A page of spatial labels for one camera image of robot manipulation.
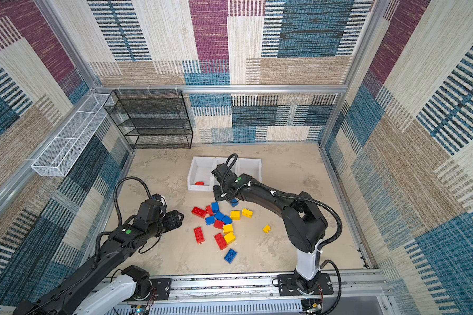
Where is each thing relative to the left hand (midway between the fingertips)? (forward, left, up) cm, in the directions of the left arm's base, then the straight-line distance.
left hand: (179, 215), depth 81 cm
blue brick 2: (+8, -13, -8) cm, 18 cm away
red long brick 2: (-8, -17, -9) cm, 21 cm away
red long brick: (+5, -6, -9) cm, 12 cm away
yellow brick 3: (-3, -19, -9) cm, 21 cm away
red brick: (0, -16, -10) cm, 19 cm away
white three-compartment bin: (+30, -3, -13) cm, 33 cm away
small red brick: (+22, -5, -9) cm, 24 cm away
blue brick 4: (+2, -11, -10) cm, 15 cm away
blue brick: (+7, -22, -4) cm, 24 cm away
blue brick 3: (+4, -16, -9) cm, 19 cm away
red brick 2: (+6, -11, -8) cm, 15 cm away
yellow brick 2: (+4, -23, -9) cm, 25 cm away
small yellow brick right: (-3, -37, -9) cm, 38 cm away
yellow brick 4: (-6, -21, -9) cm, 23 cm away
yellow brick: (+5, -28, -8) cm, 30 cm away
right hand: (+10, -17, -1) cm, 20 cm away
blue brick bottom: (-13, -21, -10) cm, 27 cm away
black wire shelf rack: (+54, +23, +7) cm, 59 cm away
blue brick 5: (+2, -19, -9) cm, 21 cm away
